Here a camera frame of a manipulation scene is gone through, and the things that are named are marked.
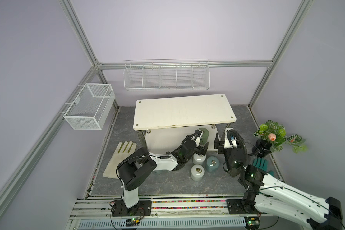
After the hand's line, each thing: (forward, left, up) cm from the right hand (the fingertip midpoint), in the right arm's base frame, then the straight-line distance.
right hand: (227, 134), depth 71 cm
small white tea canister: (-5, +12, -20) cm, 24 cm away
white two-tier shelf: (+2, +31, +7) cm, 32 cm away
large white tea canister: (-12, +14, -20) cm, 27 cm away
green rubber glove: (-5, -27, -26) cm, 38 cm away
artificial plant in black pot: (-2, -21, +1) cm, 21 cm away
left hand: (+6, +9, -15) cm, 18 cm away
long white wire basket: (+47, +32, +3) cm, 57 cm away
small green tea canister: (+7, +9, -15) cm, 19 cm away
